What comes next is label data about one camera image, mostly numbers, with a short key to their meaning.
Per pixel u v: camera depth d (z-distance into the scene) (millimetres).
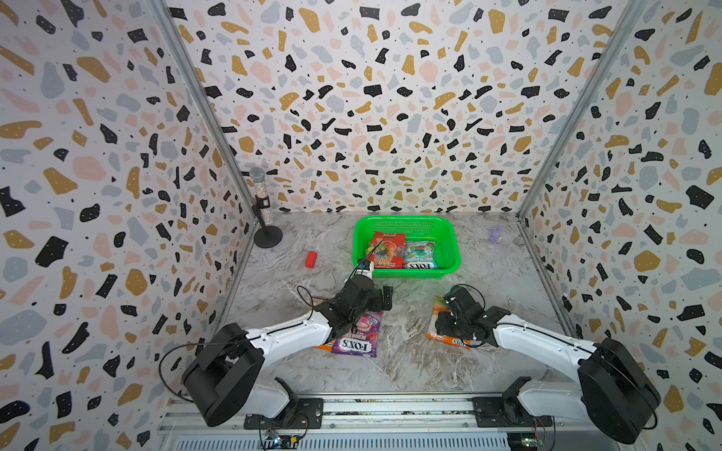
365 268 749
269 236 1127
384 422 731
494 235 1101
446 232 1076
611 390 415
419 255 1040
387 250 1032
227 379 417
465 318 664
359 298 639
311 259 1040
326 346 849
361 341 849
